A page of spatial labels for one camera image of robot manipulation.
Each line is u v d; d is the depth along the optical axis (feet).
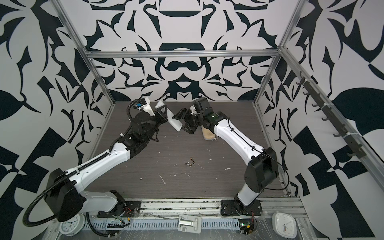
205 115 2.02
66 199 1.28
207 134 3.18
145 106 2.13
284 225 2.24
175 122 2.48
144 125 1.83
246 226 2.33
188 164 2.92
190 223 2.25
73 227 2.18
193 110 2.39
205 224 2.34
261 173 1.43
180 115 2.30
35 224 1.28
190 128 2.34
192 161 2.94
